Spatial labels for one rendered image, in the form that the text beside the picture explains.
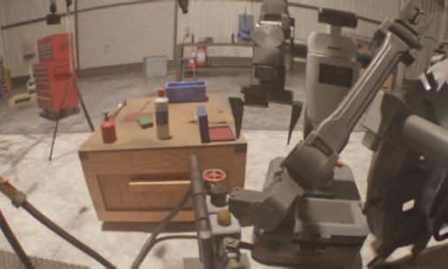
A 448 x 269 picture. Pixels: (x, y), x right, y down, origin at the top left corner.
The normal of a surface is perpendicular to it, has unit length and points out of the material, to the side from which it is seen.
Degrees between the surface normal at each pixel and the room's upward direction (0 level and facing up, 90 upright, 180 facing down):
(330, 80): 90
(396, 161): 82
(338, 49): 90
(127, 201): 90
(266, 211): 90
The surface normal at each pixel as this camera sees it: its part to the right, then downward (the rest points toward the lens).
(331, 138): -0.12, -0.19
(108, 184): 0.19, 0.40
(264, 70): -0.23, 0.47
